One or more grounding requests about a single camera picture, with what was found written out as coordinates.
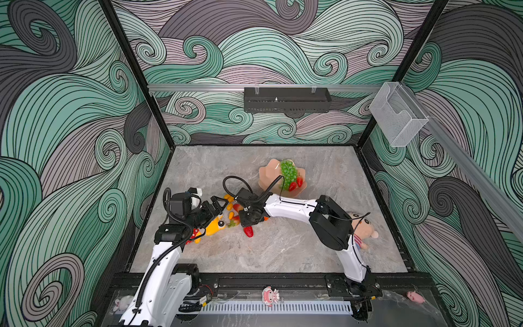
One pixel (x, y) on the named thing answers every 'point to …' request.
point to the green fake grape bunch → (289, 170)
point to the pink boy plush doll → (363, 229)
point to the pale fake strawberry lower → (236, 219)
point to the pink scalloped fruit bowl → (272, 170)
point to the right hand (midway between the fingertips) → (243, 222)
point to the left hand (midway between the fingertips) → (223, 205)
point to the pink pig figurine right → (415, 296)
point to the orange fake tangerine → (265, 218)
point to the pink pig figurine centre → (270, 296)
